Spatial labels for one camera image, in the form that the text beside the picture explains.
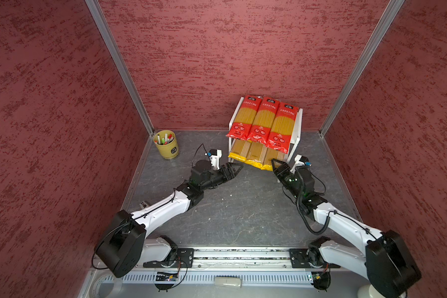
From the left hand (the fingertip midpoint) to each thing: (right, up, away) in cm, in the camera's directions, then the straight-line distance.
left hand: (239, 171), depth 77 cm
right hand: (+14, +2, +6) cm, 16 cm away
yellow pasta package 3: (+1, +9, +11) cm, 14 cm away
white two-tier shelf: (+22, +15, -6) cm, 27 cm away
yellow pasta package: (+15, +7, +10) cm, 19 cm away
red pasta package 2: (+2, +23, 0) cm, 23 cm away
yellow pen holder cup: (-38, +12, +18) cm, 43 cm away
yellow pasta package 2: (+9, +7, +10) cm, 15 cm away
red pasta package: (+10, +22, 0) cm, 24 cm away
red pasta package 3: (+17, +17, -4) cm, 24 cm away
